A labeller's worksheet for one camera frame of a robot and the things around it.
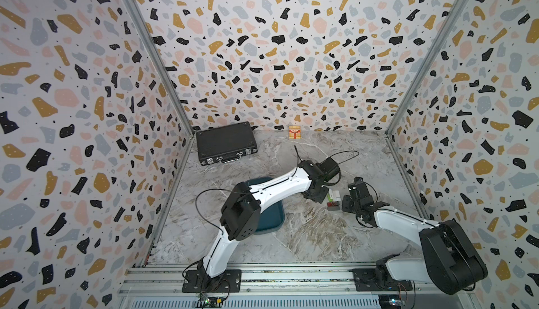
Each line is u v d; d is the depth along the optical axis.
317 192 0.74
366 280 0.73
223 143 1.08
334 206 0.93
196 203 0.95
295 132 1.21
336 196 0.95
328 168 0.67
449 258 0.43
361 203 0.72
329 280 0.76
